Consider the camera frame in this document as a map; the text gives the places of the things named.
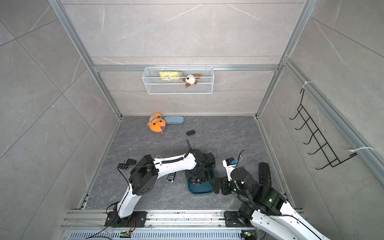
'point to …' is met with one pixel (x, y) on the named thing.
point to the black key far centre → (190, 132)
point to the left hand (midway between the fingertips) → (198, 175)
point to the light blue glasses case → (174, 119)
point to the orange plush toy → (156, 123)
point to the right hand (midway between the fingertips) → (218, 179)
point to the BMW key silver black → (171, 177)
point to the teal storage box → (204, 187)
